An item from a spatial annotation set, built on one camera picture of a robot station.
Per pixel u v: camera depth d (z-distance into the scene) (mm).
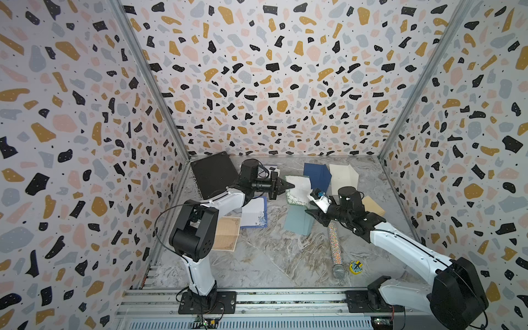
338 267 781
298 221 945
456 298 403
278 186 780
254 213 973
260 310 731
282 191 799
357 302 732
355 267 815
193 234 495
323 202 703
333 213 718
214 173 1182
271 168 877
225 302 733
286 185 831
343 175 1139
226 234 917
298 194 804
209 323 714
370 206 1044
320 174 1134
